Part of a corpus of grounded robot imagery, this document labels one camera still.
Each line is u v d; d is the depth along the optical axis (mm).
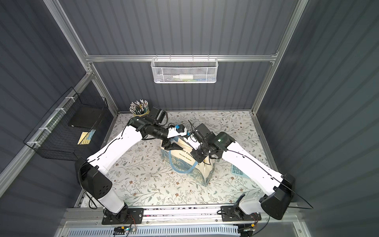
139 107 1024
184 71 1125
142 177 867
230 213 737
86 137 642
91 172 429
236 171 868
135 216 741
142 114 989
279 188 395
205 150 524
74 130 753
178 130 619
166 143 655
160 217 747
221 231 707
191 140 629
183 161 833
